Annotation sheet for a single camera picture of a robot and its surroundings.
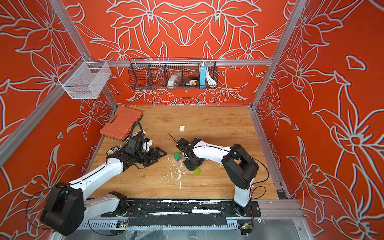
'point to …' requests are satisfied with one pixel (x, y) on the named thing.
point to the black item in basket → (190, 81)
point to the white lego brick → (181, 128)
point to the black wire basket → (154, 73)
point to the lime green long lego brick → (197, 171)
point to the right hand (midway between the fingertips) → (190, 168)
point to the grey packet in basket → (174, 80)
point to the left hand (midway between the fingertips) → (163, 155)
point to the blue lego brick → (178, 159)
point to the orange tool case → (120, 126)
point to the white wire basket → (85, 80)
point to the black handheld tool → (118, 151)
